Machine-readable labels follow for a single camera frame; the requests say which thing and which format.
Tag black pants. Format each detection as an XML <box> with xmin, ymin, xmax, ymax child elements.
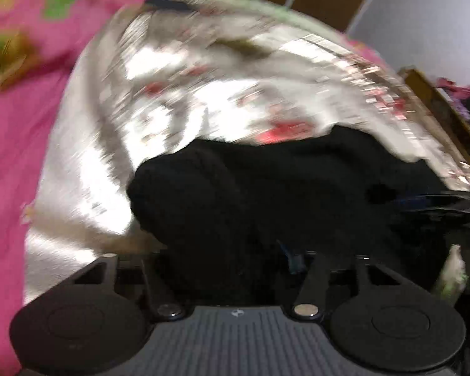
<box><xmin>127</xmin><ymin>127</ymin><xmax>451</xmax><ymax>305</ymax></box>

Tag grey gloved hand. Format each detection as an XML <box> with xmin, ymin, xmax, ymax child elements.
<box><xmin>433</xmin><ymin>244</ymin><xmax>469</xmax><ymax>306</ymax></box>

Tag wooden side table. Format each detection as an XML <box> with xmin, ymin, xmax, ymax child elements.
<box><xmin>399</xmin><ymin>67</ymin><xmax>470</xmax><ymax>164</ymax></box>

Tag pink cloth pile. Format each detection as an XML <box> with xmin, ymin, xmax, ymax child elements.
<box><xmin>436</xmin><ymin>77</ymin><xmax>470</xmax><ymax>121</ymax></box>

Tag gold brown flat box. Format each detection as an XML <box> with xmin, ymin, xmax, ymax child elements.
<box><xmin>213</xmin><ymin>38</ymin><xmax>272</xmax><ymax>60</ymax></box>

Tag white floral satin bedspread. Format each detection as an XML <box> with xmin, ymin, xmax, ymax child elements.
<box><xmin>24</xmin><ymin>0</ymin><xmax>470</xmax><ymax>301</ymax></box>

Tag dark blue flat booklet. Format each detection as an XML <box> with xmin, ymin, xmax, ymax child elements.
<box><xmin>144</xmin><ymin>0</ymin><xmax>194</xmax><ymax>13</ymax></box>

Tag pink patterned bed sheet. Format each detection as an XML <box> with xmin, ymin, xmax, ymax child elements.
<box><xmin>0</xmin><ymin>0</ymin><xmax>142</xmax><ymax>375</ymax></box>

